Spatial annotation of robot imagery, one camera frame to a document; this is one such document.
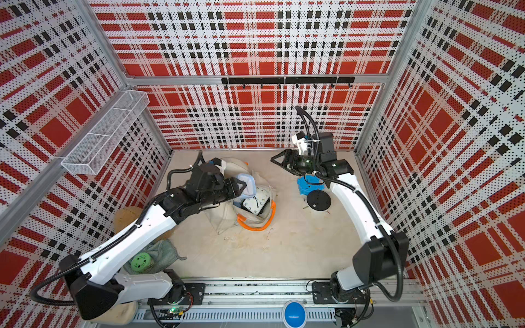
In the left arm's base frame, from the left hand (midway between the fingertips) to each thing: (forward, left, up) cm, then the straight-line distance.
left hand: (245, 185), depth 73 cm
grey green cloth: (-17, +36, -25) cm, 47 cm away
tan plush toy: (-8, +43, -7) cm, 45 cm away
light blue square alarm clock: (0, -1, -3) cm, 3 cm away
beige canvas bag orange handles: (-5, +10, -16) cm, 19 cm away
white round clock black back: (+7, -31, -23) cm, 40 cm away
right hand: (+6, -12, +5) cm, 14 cm away
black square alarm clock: (+5, -2, -22) cm, 23 cm away
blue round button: (-37, -17, -24) cm, 47 cm away
